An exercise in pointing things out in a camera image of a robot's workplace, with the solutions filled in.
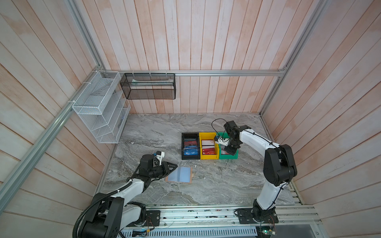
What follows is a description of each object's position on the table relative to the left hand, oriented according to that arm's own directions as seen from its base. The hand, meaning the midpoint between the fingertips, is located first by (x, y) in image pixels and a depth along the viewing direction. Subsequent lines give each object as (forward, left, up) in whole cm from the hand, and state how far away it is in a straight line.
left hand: (176, 169), depth 83 cm
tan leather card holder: (0, -2, -7) cm, 7 cm away
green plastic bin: (+13, -27, +15) cm, 34 cm away
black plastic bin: (+26, -8, -2) cm, 27 cm away
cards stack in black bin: (+18, -8, -5) cm, 20 cm away
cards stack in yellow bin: (+18, -20, -6) cm, 28 cm away
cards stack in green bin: (+11, -28, 0) cm, 30 cm away
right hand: (+15, -34, -2) cm, 37 cm away
